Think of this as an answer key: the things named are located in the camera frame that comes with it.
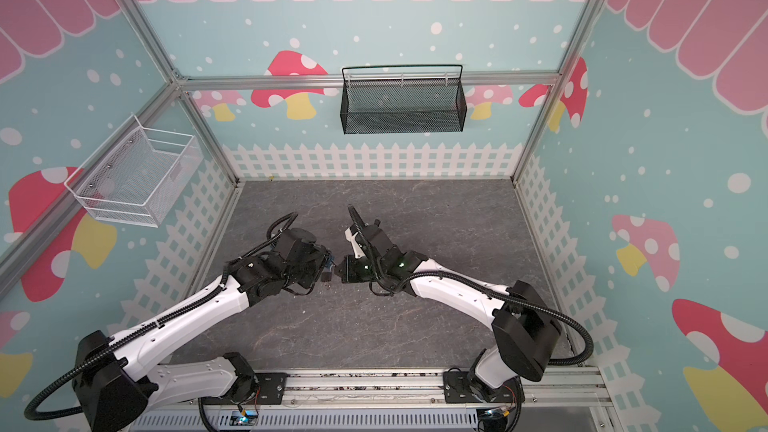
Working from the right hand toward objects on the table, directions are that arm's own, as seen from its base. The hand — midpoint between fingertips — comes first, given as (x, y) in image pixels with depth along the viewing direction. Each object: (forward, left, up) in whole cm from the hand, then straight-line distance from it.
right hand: (333, 271), depth 76 cm
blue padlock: (+3, +1, 0) cm, 3 cm away
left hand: (+4, +1, -1) cm, 4 cm away
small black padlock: (+8, +6, -18) cm, 21 cm away
